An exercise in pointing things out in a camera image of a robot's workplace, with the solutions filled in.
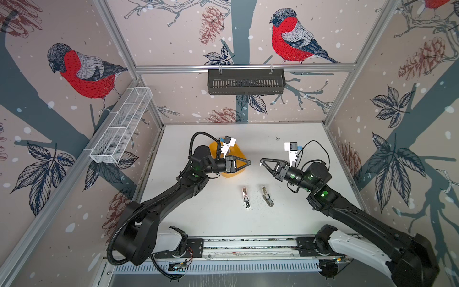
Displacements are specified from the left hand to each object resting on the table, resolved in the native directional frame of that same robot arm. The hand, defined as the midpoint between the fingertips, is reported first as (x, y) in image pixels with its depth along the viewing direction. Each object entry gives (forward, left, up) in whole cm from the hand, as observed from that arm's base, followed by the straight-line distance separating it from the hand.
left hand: (248, 166), depth 67 cm
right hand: (0, -4, +2) cm, 4 cm away
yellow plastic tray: (+28, +6, -28) cm, 40 cm away
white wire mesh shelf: (+12, +56, +2) cm, 57 cm away
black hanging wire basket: (+59, -2, -1) cm, 59 cm away
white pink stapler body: (+1, 0, -25) cm, 25 cm away
